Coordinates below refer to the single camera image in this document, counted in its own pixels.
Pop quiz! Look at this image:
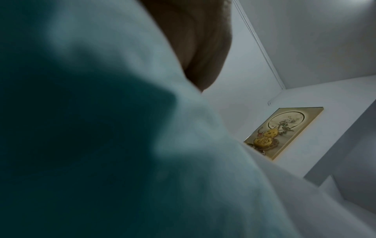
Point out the person's left hand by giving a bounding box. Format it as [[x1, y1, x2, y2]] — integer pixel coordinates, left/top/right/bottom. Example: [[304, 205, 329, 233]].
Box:
[[138, 0, 233, 93]]

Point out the translucent zipper bag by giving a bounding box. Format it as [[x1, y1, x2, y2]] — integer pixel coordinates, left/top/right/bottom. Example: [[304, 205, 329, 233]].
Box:
[[0, 0, 376, 238]]

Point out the white wall conduit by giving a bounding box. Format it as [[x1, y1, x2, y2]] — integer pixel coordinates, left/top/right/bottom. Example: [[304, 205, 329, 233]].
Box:
[[233, 0, 287, 106]]

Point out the gold framed wall picture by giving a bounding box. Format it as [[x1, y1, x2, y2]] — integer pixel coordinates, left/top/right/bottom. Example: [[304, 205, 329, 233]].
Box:
[[243, 106, 325, 162]]

